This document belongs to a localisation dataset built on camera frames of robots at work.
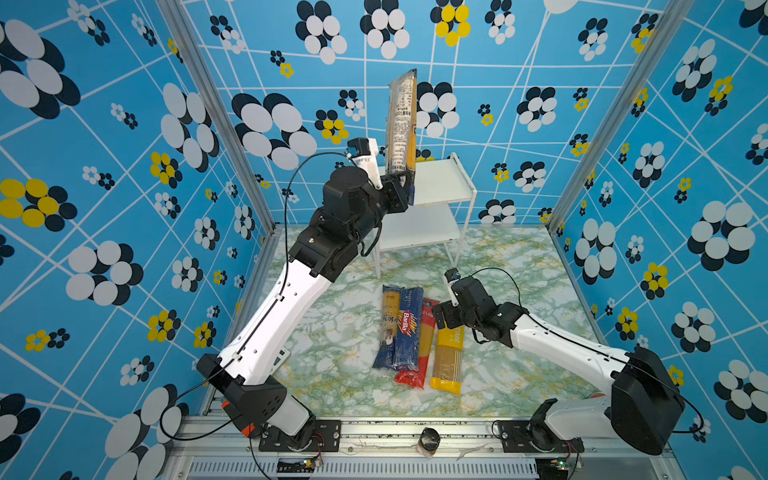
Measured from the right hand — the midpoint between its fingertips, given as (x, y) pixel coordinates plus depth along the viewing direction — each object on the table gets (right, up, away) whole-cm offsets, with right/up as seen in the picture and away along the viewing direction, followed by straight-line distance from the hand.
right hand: (448, 304), depth 86 cm
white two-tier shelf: (-2, +30, -4) cm, 31 cm away
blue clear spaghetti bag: (-17, -4, +8) cm, 19 cm away
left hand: (-13, +32, -26) cm, 43 cm away
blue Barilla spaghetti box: (-10, -1, +8) cm, 13 cm away
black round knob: (-8, -26, -21) cm, 35 cm away
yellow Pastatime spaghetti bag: (0, -14, -1) cm, 14 cm away
